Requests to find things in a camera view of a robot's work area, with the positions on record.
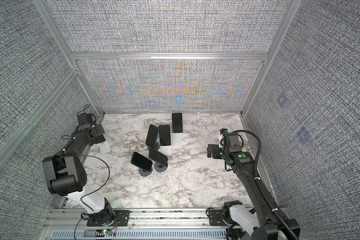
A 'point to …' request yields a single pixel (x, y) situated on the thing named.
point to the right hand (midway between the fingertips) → (216, 147)
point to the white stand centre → (166, 150)
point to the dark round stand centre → (155, 148)
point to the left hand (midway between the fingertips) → (94, 129)
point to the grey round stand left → (144, 172)
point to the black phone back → (177, 120)
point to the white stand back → (177, 137)
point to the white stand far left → (104, 147)
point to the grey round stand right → (160, 167)
